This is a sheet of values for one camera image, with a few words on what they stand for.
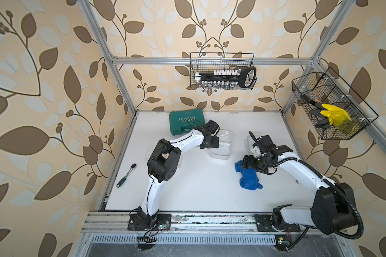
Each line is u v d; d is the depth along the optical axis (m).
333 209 0.41
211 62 0.91
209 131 0.74
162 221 0.74
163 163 0.54
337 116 0.69
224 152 0.97
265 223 0.74
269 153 0.62
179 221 0.75
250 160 0.76
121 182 0.87
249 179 0.83
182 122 1.08
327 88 0.79
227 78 0.84
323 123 0.64
